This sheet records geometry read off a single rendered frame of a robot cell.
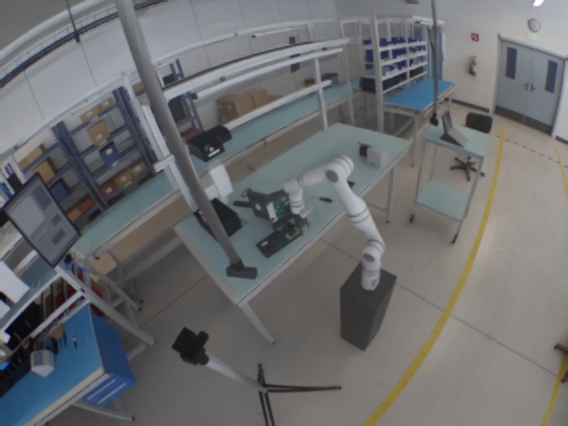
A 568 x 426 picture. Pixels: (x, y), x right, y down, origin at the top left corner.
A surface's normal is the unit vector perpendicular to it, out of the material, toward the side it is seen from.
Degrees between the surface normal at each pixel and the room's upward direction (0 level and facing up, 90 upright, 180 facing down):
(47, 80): 90
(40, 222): 101
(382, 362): 0
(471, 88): 90
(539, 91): 90
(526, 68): 90
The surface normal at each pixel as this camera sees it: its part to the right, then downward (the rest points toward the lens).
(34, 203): 0.93, 0.25
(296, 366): -0.20, -0.73
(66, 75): 0.67, 0.38
